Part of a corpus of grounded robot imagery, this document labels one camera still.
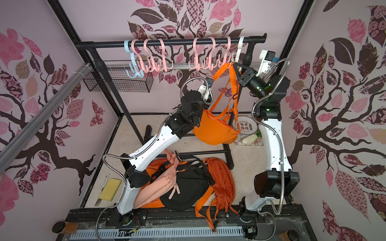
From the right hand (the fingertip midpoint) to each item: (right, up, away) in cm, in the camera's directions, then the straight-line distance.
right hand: (234, 64), depth 56 cm
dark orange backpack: (+1, -54, +27) cm, 60 cm away
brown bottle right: (+24, -70, +5) cm, 74 cm away
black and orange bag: (-18, -58, +25) cm, 66 cm away
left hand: (-13, -6, +12) cm, 18 cm away
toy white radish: (+22, -33, +44) cm, 59 cm away
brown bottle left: (-72, -69, +8) cm, 100 cm away
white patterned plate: (+24, -22, +56) cm, 65 cm away
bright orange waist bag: (-1, -23, +24) cm, 34 cm away
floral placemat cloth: (+29, -35, +47) cm, 65 cm away
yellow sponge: (-63, -59, +25) cm, 90 cm away
